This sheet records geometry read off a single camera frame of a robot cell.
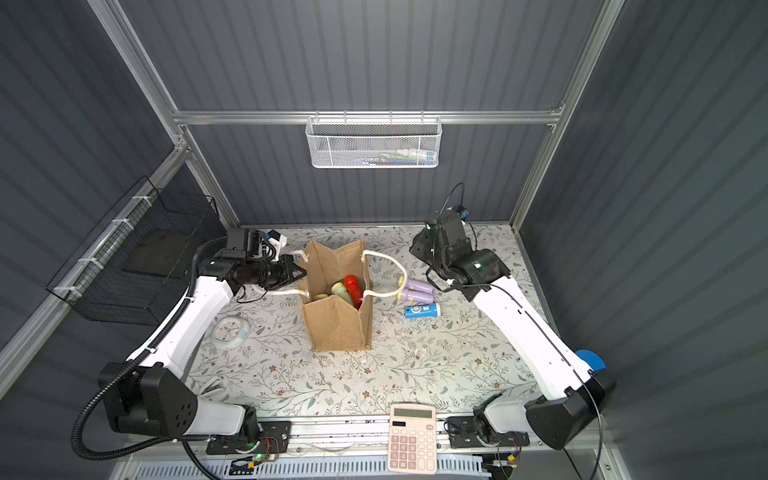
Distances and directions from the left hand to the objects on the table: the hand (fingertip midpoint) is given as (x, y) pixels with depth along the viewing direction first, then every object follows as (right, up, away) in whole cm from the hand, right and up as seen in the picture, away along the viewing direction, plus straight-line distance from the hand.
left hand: (308, 273), depth 79 cm
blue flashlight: (+35, -13, +14) cm, 39 cm away
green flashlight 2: (+1, -8, +10) cm, 12 cm away
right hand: (+30, +9, -8) cm, 32 cm away
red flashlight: (+10, -4, +14) cm, 18 cm away
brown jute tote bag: (+6, -15, +3) cm, 17 cm away
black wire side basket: (-41, +3, -5) cm, 42 cm away
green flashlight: (+6, -6, +14) cm, 17 cm away
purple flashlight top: (+30, -5, +20) cm, 36 cm away
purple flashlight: (+30, -9, +18) cm, 36 cm away
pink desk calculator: (+28, -40, -7) cm, 49 cm away
